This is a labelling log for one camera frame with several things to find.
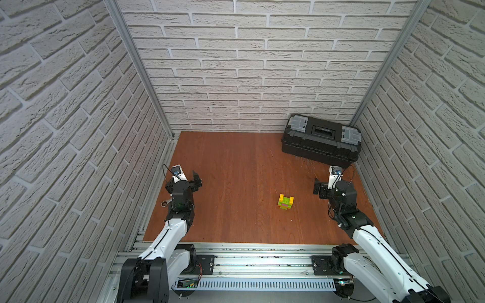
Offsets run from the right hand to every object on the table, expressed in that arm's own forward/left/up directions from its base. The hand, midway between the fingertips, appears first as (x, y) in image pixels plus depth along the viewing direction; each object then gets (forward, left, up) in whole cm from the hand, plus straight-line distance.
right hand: (329, 178), depth 81 cm
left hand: (+8, +64, +2) cm, 64 cm away
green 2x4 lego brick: (-6, +19, -11) cm, 23 cm away
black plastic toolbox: (+26, 0, 0) cm, 26 cm away
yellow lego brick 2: (-6, +17, -8) cm, 20 cm away
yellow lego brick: (-4, +21, -8) cm, 23 cm away
